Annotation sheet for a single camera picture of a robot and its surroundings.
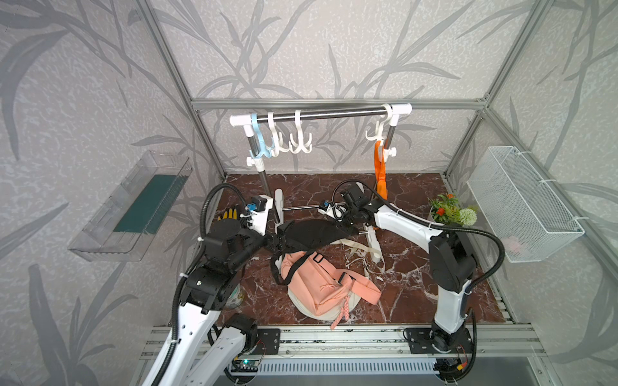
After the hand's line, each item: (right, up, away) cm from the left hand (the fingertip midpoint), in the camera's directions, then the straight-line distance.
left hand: (284, 218), depth 65 cm
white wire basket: (+65, -1, -2) cm, 65 cm away
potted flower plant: (+55, +1, +21) cm, 58 cm away
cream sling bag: (+29, -19, +26) cm, 44 cm away
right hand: (+14, -4, +27) cm, 31 cm away
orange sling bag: (+29, +13, +10) cm, 33 cm away
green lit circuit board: (-12, -45, +6) cm, 47 cm away
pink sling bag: (+10, -26, +15) cm, 32 cm away
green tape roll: (-19, -28, +13) cm, 36 cm away
